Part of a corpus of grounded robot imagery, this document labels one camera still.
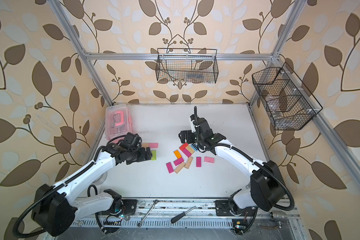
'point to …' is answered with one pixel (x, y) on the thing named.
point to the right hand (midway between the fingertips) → (186, 134)
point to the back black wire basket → (188, 65)
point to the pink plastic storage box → (118, 120)
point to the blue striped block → (195, 147)
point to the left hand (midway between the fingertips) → (144, 155)
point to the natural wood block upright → (188, 162)
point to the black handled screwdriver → (181, 215)
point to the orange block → (177, 154)
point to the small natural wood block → (189, 148)
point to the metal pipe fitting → (278, 215)
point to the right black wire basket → (288, 104)
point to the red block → (183, 146)
